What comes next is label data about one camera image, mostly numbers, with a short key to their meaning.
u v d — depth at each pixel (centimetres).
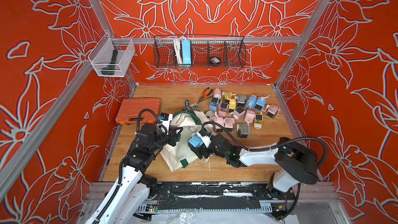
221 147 63
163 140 64
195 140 78
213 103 102
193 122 74
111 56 88
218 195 73
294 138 45
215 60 96
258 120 92
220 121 92
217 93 106
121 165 50
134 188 60
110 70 78
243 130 89
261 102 101
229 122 92
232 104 100
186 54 90
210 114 97
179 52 90
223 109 99
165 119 63
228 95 107
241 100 103
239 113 95
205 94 114
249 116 94
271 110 98
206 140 70
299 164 45
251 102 101
